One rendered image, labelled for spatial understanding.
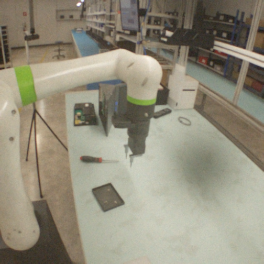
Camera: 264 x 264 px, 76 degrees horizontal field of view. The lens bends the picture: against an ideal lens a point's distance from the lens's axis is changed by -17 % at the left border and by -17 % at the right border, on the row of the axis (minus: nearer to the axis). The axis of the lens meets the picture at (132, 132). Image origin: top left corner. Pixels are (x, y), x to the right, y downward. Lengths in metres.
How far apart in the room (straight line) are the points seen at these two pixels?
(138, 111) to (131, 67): 0.14
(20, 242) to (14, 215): 0.12
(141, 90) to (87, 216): 0.44
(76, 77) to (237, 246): 0.74
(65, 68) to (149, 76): 0.24
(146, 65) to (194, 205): 0.52
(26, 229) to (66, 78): 0.46
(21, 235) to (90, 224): 0.22
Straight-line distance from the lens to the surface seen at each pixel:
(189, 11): 1.53
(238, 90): 2.02
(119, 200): 0.73
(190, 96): 1.43
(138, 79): 0.56
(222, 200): 0.84
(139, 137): 0.66
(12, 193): 0.53
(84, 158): 0.87
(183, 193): 0.80
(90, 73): 0.61
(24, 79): 0.56
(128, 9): 2.28
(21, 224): 0.62
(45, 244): 0.91
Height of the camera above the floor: 1.58
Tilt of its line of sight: 32 degrees down
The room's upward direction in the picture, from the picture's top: 5 degrees clockwise
